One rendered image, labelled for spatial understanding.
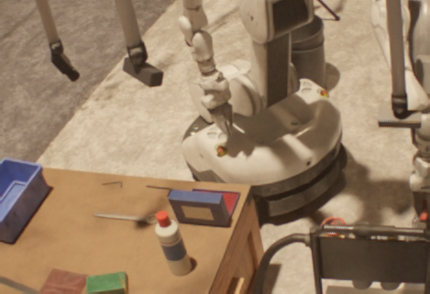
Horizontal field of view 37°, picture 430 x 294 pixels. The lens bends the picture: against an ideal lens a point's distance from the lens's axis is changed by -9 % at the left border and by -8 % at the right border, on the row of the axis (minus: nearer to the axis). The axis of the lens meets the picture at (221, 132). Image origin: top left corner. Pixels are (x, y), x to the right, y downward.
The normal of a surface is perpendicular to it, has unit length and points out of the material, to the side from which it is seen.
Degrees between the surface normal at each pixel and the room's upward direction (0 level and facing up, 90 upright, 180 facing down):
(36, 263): 0
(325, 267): 90
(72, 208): 0
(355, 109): 0
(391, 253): 90
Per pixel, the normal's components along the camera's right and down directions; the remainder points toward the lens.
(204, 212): -0.27, 0.71
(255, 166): -0.13, 0.03
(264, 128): -0.15, -0.77
